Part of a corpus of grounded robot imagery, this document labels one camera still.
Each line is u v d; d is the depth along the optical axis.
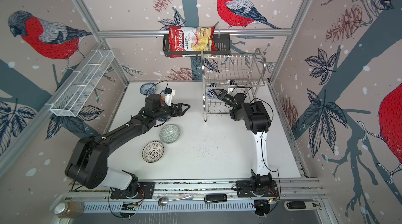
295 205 0.66
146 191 0.73
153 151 0.85
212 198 0.68
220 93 0.93
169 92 0.77
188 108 0.80
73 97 0.72
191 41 0.88
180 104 0.75
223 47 0.95
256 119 0.62
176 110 0.75
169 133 0.92
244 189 0.73
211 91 0.97
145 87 1.14
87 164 0.43
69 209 0.62
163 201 0.71
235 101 0.85
